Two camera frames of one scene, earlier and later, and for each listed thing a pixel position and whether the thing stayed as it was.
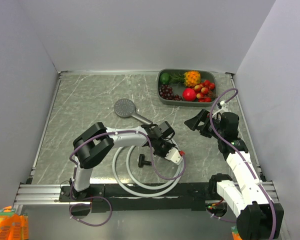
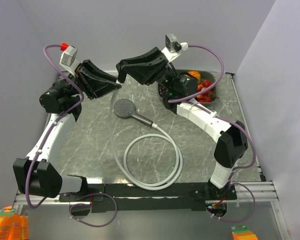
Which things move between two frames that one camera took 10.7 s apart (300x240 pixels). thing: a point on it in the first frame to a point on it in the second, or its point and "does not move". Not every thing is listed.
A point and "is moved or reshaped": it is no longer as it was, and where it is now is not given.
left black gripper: (170, 146) to (93, 81)
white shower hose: (180, 172) is moved or reshaped
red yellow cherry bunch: (203, 91) does not move
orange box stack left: (5, 225) does not move
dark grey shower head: (125, 108) does not move
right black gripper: (203, 116) to (146, 68)
